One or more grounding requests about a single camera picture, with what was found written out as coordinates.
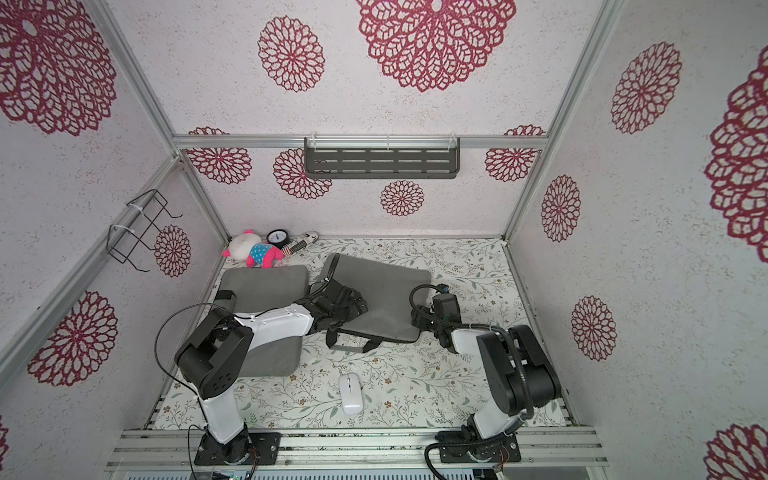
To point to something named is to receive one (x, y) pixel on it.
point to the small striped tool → (299, 244)
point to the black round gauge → (277, 237)
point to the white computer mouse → (351, 394)
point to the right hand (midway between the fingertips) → (419, 309)
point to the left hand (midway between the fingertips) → (358, 309)
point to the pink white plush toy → (249, 247)
